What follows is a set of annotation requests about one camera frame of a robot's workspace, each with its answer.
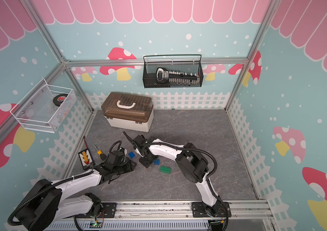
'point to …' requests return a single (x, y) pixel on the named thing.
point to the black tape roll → (58, 99)
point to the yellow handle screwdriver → (99, 151)
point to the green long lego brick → (165, 169)
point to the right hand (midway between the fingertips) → (148, 162)
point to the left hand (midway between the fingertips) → (134, 167)
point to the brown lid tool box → (128, 110)
